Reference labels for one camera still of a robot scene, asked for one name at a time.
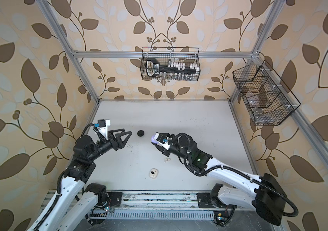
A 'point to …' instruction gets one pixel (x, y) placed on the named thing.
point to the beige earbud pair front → (167, 159)
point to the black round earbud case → (140, 133)
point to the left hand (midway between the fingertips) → (128, 131)
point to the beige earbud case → (153, 173)
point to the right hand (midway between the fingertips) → (156, 137)
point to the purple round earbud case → (152, 140)
